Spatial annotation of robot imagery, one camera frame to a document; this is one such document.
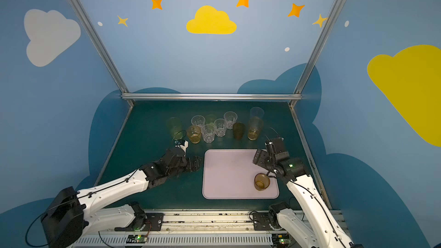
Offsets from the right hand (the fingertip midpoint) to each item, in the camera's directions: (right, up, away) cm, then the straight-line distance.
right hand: (265, 157), depth 77 cm
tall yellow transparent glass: (0, +13, +25) cm, 29 cm away
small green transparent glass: (-28, +18, +29) cm, 44 cm away
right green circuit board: (+5, -34, -6) cm, 34 cm away
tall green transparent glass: (-47, +14, +18) cm, 52 cm away
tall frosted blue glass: (+1, +22, +25) cm, 33 cm away
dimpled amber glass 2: (-10, +11, +23) cm, 27 cm away
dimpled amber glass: (0, -14, +7) cm, 16 cm away
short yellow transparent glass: (-37, +8, +26) cm, 46 cm away
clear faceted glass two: (-21, +12, +29) cm, 38 cm away
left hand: (-31, -3, +4) cm, 31 cm away
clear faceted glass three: (-28, +9, +25) cm, 39 cm away
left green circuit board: (-56, -33, -7) cm, 65 cm away
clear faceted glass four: (-14, +18, +30) cm, 38 cm away
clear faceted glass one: (-35, +17, +27) cm, 47 cm away
